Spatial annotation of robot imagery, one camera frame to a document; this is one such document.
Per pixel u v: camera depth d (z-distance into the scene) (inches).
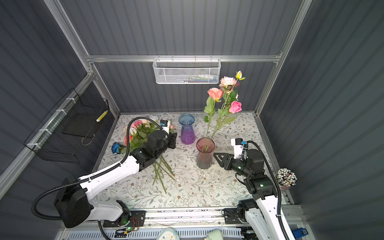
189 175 35.0
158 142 23.2
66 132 28.8
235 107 24.8
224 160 24.5
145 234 27.8
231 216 29.0
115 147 37.5
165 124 26.8
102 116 32.0
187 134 36.9
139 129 39.8
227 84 25.4
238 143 24.9
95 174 18.2
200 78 36.5
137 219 28.5
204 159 32.7
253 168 20.4
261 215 23.6
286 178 26.8
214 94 27.7
